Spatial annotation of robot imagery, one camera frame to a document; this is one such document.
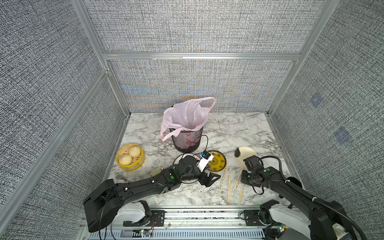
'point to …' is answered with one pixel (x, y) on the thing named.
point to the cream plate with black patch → (243, 152)
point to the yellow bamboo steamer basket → (137, 162)
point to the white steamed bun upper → (134, 151)
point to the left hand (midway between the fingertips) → (218, 172)
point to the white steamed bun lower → (125, 159)
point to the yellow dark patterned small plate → (219, 162)
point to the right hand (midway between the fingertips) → (243, 175)
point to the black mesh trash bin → (187, 141)
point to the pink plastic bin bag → (190, 115)
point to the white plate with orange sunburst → (181, 158)
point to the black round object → (295, 181)
